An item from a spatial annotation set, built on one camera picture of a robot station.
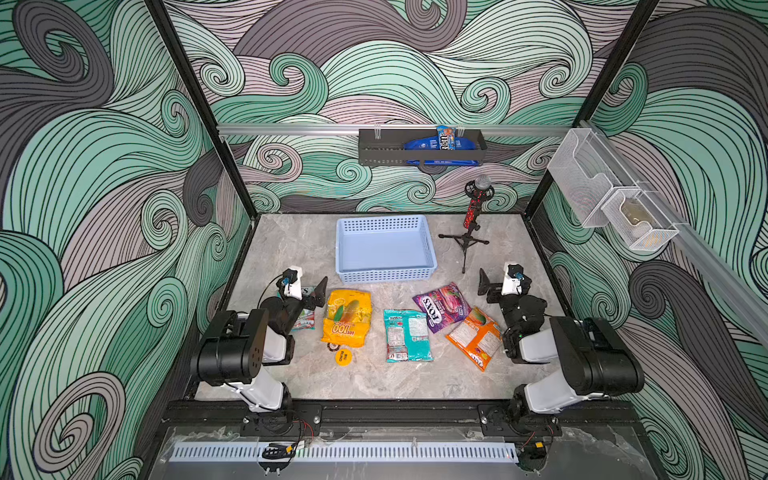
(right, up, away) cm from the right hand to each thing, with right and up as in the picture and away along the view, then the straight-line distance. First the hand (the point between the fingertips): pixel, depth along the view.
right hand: (503, 270), depth 88 cm
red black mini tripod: (-5, +26, +8) cm, 27 cm away
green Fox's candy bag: (-60, -16, +2) cm, 62 cm away
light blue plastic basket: (-35, +5, +24) cm, 43 cm away
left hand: (-58, -1, 0) cm, 58 cm away
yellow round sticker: (-48, -25, -4) cm, 54 cm away
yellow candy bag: (-47, -14, 0) cm, 49 cm away
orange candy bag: (-9, -19, -3) cm, 21 cm away
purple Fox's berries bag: (-17, -12, +4) cm, 21 cm away
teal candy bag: (-29, -19, -2) cm, 35 cm away
